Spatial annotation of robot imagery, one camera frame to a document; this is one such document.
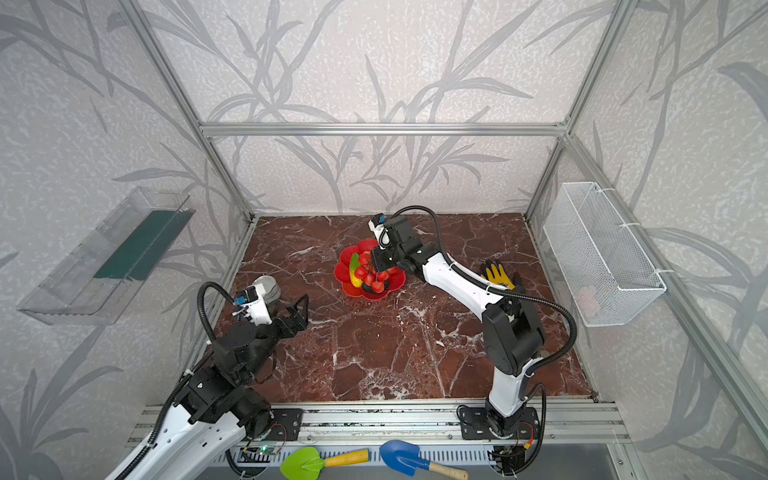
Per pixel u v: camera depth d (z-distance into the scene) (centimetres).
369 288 89
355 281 97
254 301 61
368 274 89
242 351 53
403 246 67
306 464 67
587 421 76
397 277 95
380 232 76
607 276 61
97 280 64
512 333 47
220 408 51
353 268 101
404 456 69
